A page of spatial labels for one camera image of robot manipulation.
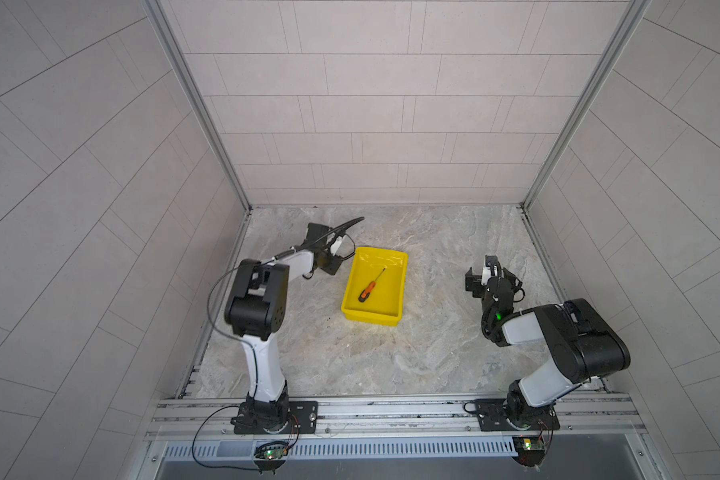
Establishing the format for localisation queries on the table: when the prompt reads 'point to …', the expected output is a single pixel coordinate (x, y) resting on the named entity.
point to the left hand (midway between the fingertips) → (338, 250)
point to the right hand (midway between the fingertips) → (485, 266)
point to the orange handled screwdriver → (365, 294)
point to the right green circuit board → (530, 451)
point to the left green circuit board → (274, 453)
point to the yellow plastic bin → (376, 287)
